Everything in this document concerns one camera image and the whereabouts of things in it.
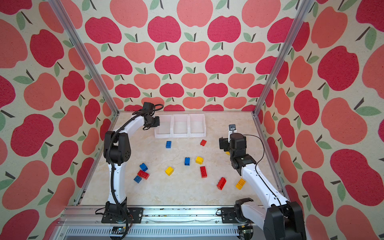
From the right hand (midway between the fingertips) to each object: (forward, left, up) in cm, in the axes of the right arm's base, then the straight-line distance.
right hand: (235, 137), depth 84 cm
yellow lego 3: (-12, +5, +2) cm, 14 cm away
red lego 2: (-22, +51, -14) cm, 57 cm away
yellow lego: (-8, +20, -17) cm, 27 cm away
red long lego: (-15, +17, -17) cm, 28 cm away
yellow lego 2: (-17, +37, -16) cm, 44 cm away
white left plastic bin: (+14, +46, -15) cm, 50 cm away
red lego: (-22, +6, -16) cm, 27 cm away
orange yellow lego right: (-21, -4, -15) cm, 26 cm away
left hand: (+15, +50, -11) cm, 53 cm away
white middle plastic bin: (+20, +36, -16) cm, 45 cm away
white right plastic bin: (+20, +23, -18) cm, 35 cm away
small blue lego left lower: (-24, +55, -17) cm, 62 cm away
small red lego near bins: (+6, +18, -17) cm, 26 cm away
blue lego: (+2, +42, -17) cm, 45 cm away
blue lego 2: (-10, +27, -16) cm, 33 cm away
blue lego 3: (-17, +53, -15) cm, 57 cm away
